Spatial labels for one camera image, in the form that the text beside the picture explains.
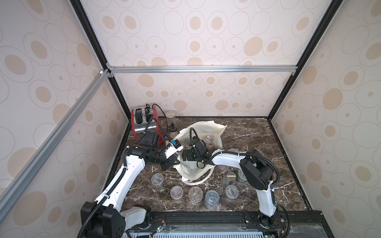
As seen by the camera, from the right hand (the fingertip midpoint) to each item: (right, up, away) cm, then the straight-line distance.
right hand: (192, 152), depth 96 cm
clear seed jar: (-8, -18, -18) cm, 27 cm away
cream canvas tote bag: (-1, -9, -14) cm, 17 cm away
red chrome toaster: (-29, +21, -3) cm, 36 cm away
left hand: (-5, -1, -22) cm, 22 cm away
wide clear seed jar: (+2, -19, -19) cm, 28 cm away
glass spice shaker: (-15, +24, +7) cm, 29 cm away
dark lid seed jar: (+21, -12, -14) cm, 28 cm away
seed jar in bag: (+11, +9, +2) cm, 14 cm away
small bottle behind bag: (-13, +15, +4) cm, 21 cm away
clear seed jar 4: (-20, -13, -14) cm, 27 cm away
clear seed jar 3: (+21, -18, -18) cm, 33 cm away
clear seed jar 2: (+10, -20, -22) cm, 32 cm away
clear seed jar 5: (+26, +2, -1) cm, 27 cm away
